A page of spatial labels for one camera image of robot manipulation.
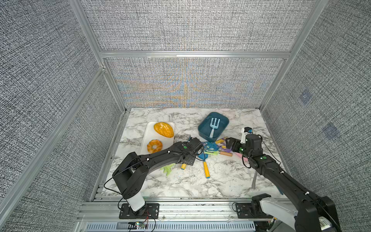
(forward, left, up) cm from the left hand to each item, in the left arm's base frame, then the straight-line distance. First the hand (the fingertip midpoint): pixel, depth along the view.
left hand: (190, 158), depth 86 cm
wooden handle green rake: (+6, -17, -6) cm, 19 cm away
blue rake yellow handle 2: (-5, +4, 0) cm, 6 cm away
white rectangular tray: (+20, +21, -7) cm, 30 cm away
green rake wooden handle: (-4, +14, -5) cm, 16 cm away
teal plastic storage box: (+26, -13, -9) cm, 31 cm away
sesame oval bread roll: (+23, +17, -2) cm, 29 cm away
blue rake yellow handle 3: (+11, -16, -6) cm, 20 cm away
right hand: (+8, -25, +9) cm, 28 cm away
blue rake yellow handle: (+3, -9, -4) cm, 10 cm away
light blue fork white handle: (+27, -19, -5) cm, 33 cm away
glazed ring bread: (+15, +24, -5) cm, 29 cm away
